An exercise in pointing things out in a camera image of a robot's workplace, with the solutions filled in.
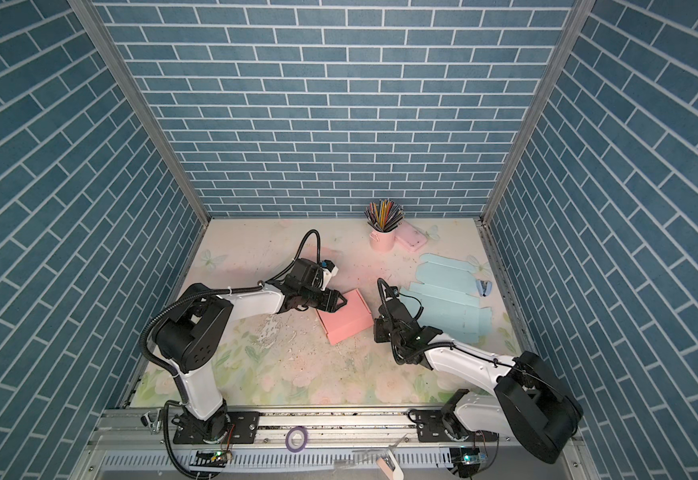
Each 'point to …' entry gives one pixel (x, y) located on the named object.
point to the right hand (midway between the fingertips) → (375, 318)
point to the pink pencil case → (409, 236)
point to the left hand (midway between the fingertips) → (340, 300)
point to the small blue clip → (484, 287)
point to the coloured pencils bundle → (384, 215)
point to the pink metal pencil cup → (382, 242)
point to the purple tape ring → (305, 441)
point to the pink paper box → (349, 321)
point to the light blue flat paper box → (448, 295)
